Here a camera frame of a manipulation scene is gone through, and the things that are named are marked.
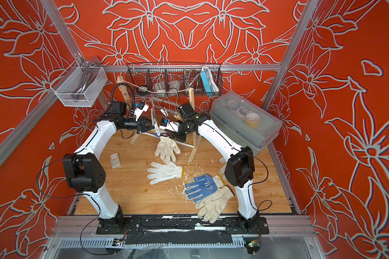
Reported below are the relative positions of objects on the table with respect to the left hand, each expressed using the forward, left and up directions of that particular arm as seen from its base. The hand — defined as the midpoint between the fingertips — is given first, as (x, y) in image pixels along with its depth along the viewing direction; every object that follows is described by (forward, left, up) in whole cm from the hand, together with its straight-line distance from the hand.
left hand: (156, 124), depth 81 cm
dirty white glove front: (-30, -30, -25) cm, 50 cm away
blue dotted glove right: (-21, -26, -25) cm, 42 cm away
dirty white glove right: (-10, -37, -26) cm, 46 cm away
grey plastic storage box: (+8, -50, -5) cm, 51 cm away
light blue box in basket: (+26, -27, +8) cm, 38 cm away
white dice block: (+26, +3, +4) cm, 27 cm away
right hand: (-3, -6, -4) cm, 8 cm away
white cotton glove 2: (-14, -5, -25) cm, 29 cm away
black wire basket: (+35, -2, +4) cm, 36 cm away
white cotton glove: (-5, -4, -14) cm, 15 cm away
